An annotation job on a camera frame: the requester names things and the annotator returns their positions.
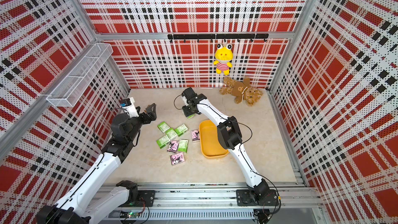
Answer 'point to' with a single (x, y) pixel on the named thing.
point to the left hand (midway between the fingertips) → (150, 105)
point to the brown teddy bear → (242, 90)
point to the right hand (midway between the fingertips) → (190, 110)
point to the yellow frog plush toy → (223, 55)
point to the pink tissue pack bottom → (177, 158)
